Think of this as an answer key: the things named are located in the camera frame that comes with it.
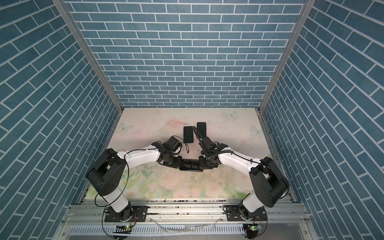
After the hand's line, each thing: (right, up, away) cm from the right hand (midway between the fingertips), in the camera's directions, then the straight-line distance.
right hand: (200, 164), depth 86 cm
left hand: (-12, -1, +3) cm, 12 cm away
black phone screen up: (-9, +18, +23) cm, 31 cm away
